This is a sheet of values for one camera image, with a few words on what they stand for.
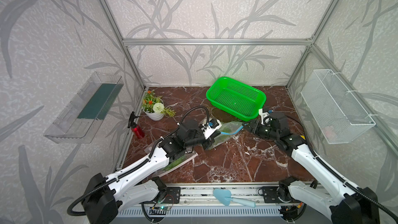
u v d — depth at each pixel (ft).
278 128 1.98
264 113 2.41
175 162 2.71
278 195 2.39
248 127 2.61
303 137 3.02
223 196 2.42
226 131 2.92
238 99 3.68
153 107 2.94
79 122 2.07
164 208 2.33
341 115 2.05
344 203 1.25
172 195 2.39
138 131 2.93
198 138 2.06
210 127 1.99
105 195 1.27
